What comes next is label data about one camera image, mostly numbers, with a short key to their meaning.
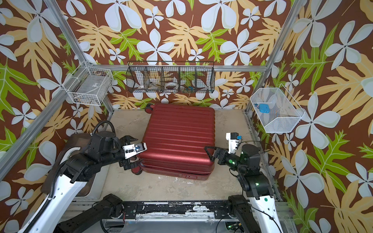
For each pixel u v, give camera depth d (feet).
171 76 3.19
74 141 2.76
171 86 3.23
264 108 2.83
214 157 1.88
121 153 1.81
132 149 1.72
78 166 1.39
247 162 1.55
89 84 2.84
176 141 2.45
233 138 1.93
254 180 1.53
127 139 1.95
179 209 2.46
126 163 1.90
